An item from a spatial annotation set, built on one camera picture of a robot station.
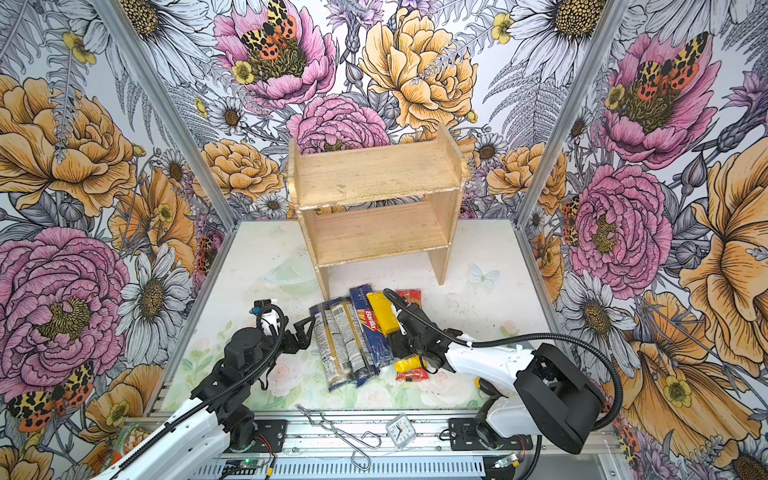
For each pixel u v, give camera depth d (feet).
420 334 2.17
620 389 1.40
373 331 2.89
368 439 2.45
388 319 2.89
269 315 2.33
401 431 2.43
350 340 2.86
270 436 2.43
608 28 2.41
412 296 3.22
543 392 1.40
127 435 2.39
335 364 2.73
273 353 1.98
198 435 1.78
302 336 2.39
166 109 2.88
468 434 2.44
